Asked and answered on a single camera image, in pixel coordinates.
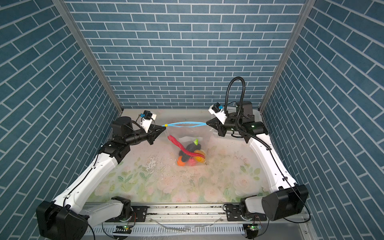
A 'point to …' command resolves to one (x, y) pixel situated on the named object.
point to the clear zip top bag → (189, 141)
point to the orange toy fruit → (179, 162)
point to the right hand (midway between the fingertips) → (208, 120)
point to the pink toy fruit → (191, 162)
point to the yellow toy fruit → (200, 159)
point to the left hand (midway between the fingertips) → (164, 128)
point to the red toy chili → (170, 137)
